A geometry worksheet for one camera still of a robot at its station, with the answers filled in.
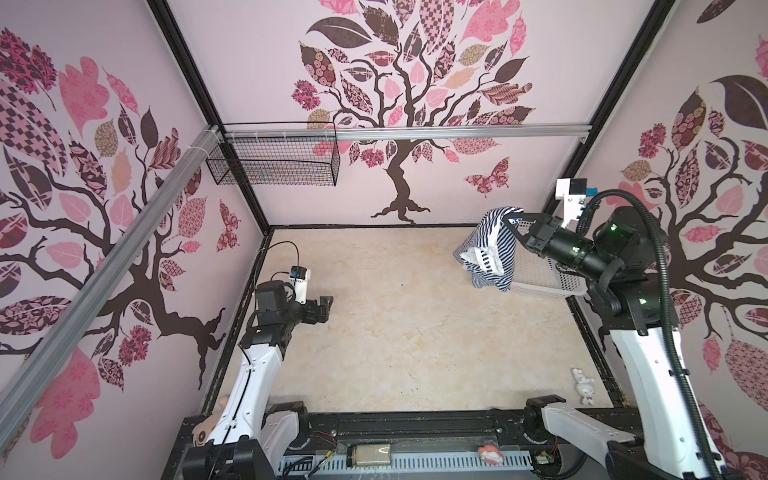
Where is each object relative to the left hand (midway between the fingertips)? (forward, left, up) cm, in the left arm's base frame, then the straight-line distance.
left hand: (318, 300), depth 83 cm
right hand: (-3, -42, +35) cm, 55 cm away
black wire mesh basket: (+43, +15, +20) cm, 50 cm away
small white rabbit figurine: (-21, -73, -10) cm, 76 cm away
